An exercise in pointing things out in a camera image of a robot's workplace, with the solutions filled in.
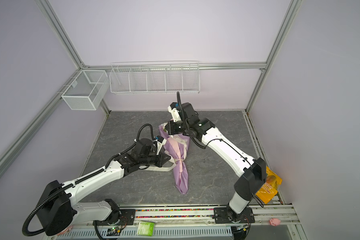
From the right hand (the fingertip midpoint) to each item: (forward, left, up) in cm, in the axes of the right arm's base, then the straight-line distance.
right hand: (164, 128), depth 75 cm
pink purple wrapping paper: (-15, -8, -21) cm, 27 cm away
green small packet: (-37, +10, -26) cm, 46 cm away
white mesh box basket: (+33, +56, -1) cm, 65 cm away
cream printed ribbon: (+1, -8, -18) cm, 20 cm away
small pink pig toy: (-36, -53, -27) cm, 70 cm away
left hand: (-11, -2, -14) cm, 17 cm away
